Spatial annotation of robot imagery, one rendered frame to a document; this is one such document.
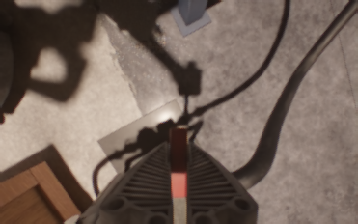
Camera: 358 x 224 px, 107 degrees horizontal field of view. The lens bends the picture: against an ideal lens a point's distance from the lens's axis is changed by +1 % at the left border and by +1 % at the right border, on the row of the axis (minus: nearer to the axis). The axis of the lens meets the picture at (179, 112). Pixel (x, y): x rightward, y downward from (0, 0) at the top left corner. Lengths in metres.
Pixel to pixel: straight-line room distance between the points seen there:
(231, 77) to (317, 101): 0.44
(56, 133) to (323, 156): 1.32
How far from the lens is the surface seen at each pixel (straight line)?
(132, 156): 0.71
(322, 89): 0.94
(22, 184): 0.81
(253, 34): 0.77
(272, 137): 0.30
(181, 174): 0.17
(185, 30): 0.68
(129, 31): 0.72
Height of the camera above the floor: 0.63
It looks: 83 degrees down
